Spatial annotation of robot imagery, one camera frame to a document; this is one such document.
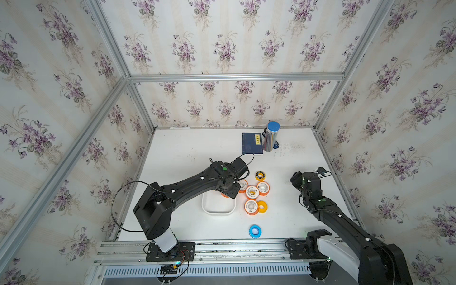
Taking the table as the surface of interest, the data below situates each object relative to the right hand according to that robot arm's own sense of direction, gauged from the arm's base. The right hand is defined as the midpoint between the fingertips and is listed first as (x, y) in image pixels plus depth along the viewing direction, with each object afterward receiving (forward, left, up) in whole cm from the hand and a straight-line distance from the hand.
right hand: (301, 176), depth 87 cm
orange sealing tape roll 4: (-6, +24, -6) cm, 26 cm away
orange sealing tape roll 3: (-3, +18, -7) cm, 20 cm away
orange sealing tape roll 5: (-14, +25, -6) cm, 29 cm away
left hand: (-9, +34, +1) cm, 35 cm away
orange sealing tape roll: (-14, +38, +8) cm, 41 cm away
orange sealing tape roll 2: (-2, +28, -6) cm, 29 cm away
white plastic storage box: (-11, +44, -9) cm, 46 cm away
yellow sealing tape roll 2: (+4, +19, -7) cm, 21 cm away
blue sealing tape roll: (-26, +25, -8) cm, 37 cm away
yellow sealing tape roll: (-13, +19, -8) cm, 24 cm away
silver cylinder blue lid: (+23, +14, +6) cm, 27 cm away
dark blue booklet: (+28, +22, -7) cm, 36 cm away
